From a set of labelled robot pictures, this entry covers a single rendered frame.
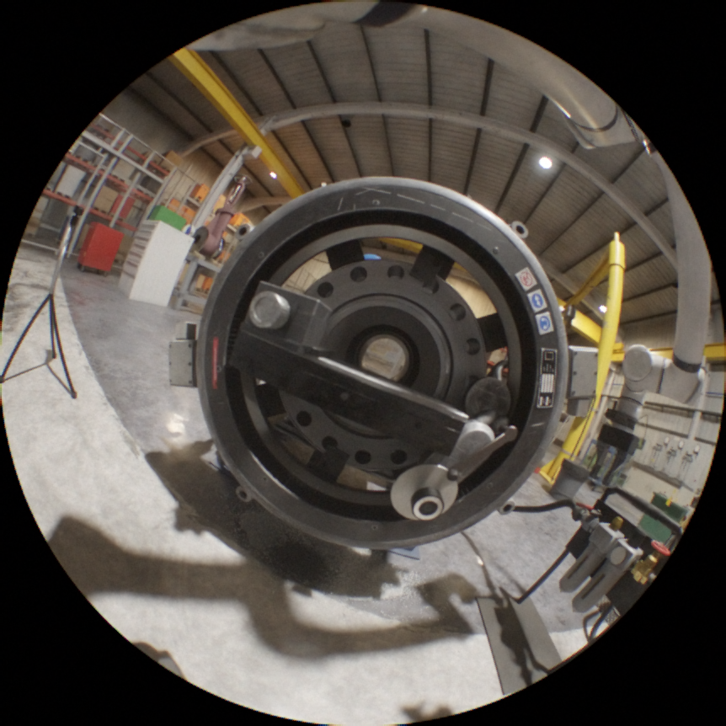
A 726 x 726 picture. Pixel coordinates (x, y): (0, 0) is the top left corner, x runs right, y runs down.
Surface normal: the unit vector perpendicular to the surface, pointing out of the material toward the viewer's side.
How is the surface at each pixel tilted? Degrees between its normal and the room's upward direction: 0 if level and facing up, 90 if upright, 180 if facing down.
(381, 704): 0
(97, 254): 90
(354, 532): 90
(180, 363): 90
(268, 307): 90
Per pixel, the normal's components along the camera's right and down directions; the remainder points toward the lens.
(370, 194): -0.10, 0.04
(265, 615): 0.40, -0.92
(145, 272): 0.90, 0.40
